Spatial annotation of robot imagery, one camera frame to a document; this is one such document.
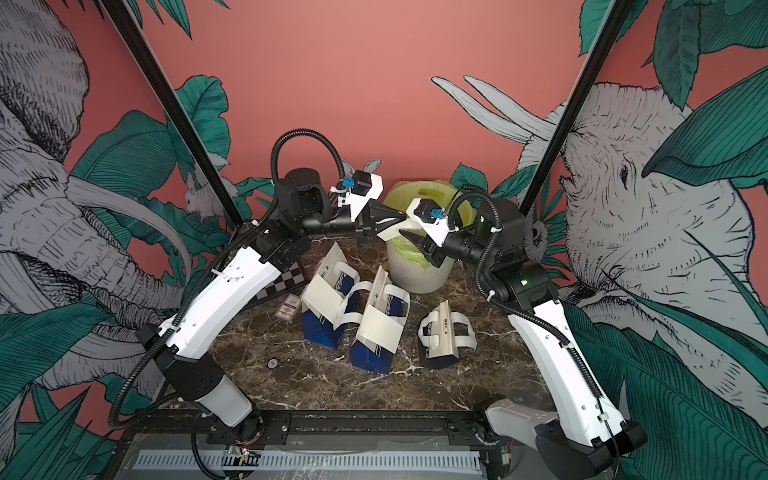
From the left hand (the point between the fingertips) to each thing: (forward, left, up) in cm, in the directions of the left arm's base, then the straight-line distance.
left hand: (403, 212), depth 56 cm
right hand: (+1, -1, -2) cm, 2 cm away
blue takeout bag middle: (-3, +2, -29) cm, 29 cm away
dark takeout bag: (-15, -8, -23) cm, 29 cm away
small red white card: (+6, +35, -47) cm, 59 cm away
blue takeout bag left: (+7, +16, -31) cm, 36 cm away
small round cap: (-11, +37, -49) cm, 62 cm away
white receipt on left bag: (-3, +20, -26) cm, 33 cm away
